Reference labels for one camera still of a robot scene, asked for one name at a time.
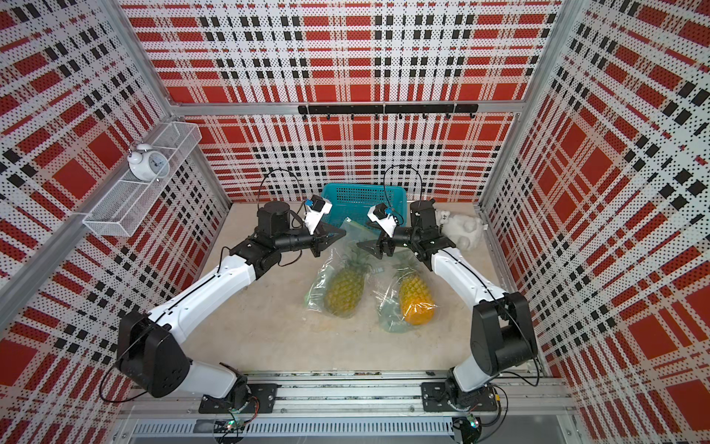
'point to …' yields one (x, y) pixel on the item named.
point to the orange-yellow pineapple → (417, 301)
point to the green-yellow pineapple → (345, 288)
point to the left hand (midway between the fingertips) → (347, 232)
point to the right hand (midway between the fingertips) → (368, 231)
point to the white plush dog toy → (465, 231)
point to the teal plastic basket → (355, 201)
